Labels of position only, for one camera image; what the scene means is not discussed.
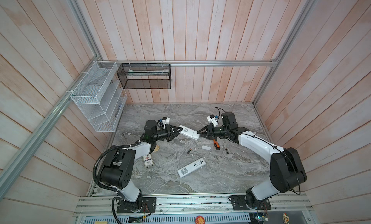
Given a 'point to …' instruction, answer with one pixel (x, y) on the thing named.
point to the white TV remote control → (190, 168)
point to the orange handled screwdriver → (216, 145)
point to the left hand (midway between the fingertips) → (183, 132)
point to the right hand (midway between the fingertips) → (198, 133)
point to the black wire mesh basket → (145, 76)
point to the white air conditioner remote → (189, 132)
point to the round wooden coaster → (157, 148)
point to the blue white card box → (148, 160)
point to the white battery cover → (206, 147)
